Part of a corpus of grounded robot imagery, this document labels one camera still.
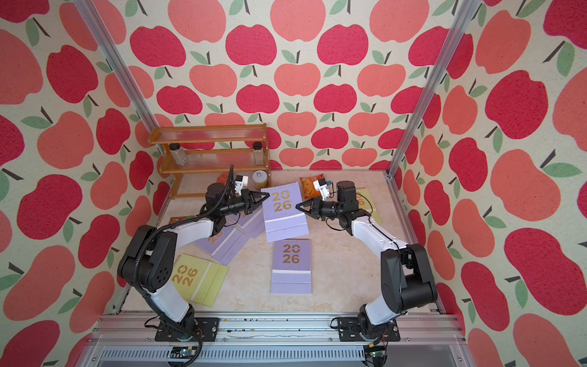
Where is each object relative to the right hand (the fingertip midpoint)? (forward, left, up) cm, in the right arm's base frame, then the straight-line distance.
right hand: (298, 212), depth 82 cm
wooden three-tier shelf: (+39, +48, -6) cm, 62 cm away
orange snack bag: (+4, -4, +8) cm, 10 cm away
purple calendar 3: (+5, +21, -19) cm, 29 cm away
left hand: (+2, +11, +1) cm, 11 cm away
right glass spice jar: (+27, +20, +3) cm, 34 cm away
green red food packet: (+3, +57, -18) cm, 60 cm away
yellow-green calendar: (-22, +36, -18) cm, 46 cm away
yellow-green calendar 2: (+1, -23, +7) cm, 24 cm away
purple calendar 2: (-3, +5, -1) cm, 6 cm away
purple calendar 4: (-6, +30, -18) cm, 36 cm away
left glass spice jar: (+24, +55, +4) cm, 60 cm away
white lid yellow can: (+27, +21, -13) cm, 37 cm away
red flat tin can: (+27, +41, -14) cm, 51 cm away
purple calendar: (-14, +1, -17) cm, 22 cm away
